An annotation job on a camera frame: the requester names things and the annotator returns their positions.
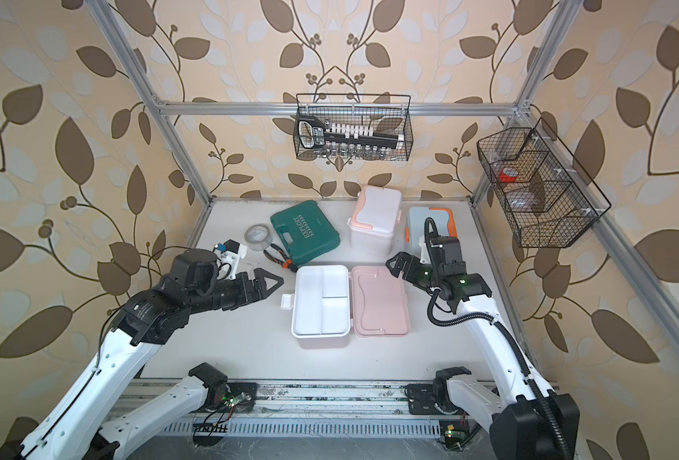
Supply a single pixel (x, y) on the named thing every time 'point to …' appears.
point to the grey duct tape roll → (258, 237)
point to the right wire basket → (550, 201)
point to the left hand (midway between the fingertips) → (268, 283)
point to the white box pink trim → (376, 218)
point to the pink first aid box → (378, 302)
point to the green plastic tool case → (305, 231)
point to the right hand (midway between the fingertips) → (398, 269)
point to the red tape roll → (508, 174)
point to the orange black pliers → (288, 264)
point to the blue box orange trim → (416, 228)
